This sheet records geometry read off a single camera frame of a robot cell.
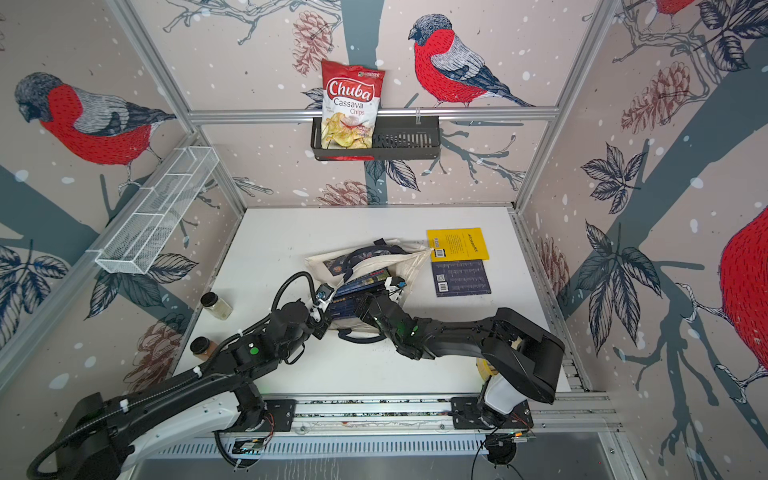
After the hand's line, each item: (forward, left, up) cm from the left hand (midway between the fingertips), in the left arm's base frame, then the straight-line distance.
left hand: (334, 294), depth 79 cm
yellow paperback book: (+28, -41, -14) cm, 52 cm away
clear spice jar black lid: (0, +36, -8) cm, 37 cm away
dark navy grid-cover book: (+14, -37, -15) cm, 42 cm away
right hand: (+1, -6, -6) cm, 9 cm away
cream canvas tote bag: (+8, -1, 0) cm, 8 cm away
